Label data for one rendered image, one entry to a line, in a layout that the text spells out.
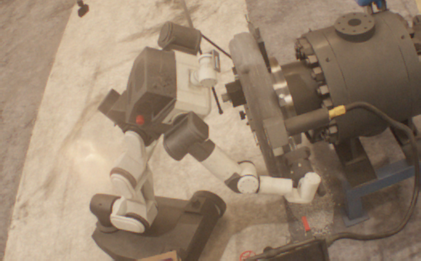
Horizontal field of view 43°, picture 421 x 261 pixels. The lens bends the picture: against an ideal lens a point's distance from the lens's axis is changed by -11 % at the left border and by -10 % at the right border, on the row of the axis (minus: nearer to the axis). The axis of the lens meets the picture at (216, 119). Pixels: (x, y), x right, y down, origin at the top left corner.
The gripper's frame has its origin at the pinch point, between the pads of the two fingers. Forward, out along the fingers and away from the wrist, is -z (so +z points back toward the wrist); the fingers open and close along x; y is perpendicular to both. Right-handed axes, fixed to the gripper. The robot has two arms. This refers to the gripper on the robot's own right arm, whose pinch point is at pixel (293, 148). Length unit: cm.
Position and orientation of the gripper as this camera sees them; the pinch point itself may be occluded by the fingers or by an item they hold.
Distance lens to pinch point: 247.0
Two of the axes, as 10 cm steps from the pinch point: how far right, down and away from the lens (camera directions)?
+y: -3.4, -6.7, -6.6
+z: 1.8, 6.5, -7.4
